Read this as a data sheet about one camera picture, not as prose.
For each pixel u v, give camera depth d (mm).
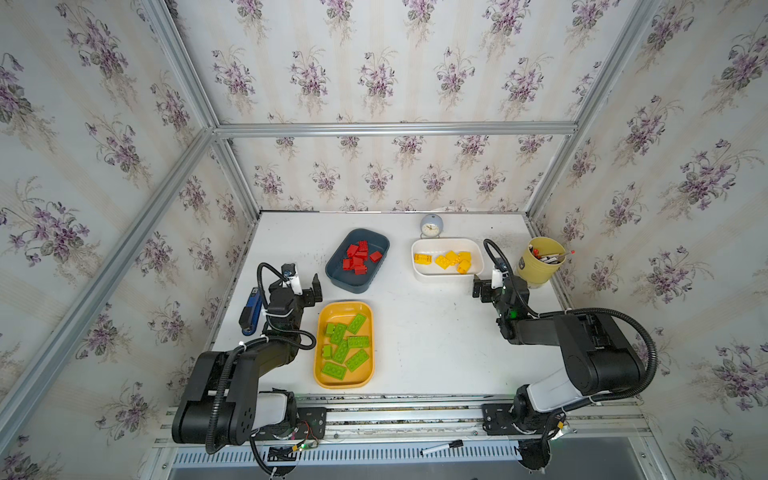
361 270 1012
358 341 853
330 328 870
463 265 1016
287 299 670
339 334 879
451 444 703
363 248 1075
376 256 1039
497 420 732
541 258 946
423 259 1042
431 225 1077
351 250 1050
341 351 840
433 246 1103
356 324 904
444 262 1041
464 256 1042
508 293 729
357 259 1031
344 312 914
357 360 830
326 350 837
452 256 1048
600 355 452
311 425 727
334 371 815
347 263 1031
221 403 387
